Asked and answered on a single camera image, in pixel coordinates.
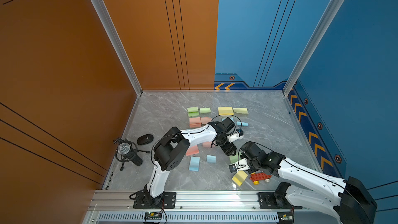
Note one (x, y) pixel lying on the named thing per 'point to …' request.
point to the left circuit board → (153, 215)
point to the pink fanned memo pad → (195, 122)
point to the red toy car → (256, 177)
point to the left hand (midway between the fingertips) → (232, 147)
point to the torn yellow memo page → (242, 110)
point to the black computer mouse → (145, 139)
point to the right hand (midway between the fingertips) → (242, 155)
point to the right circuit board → (285, 219)
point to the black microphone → (127, 151)
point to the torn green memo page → (204, 110)
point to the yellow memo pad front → (239, 177)
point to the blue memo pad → (194, 164)
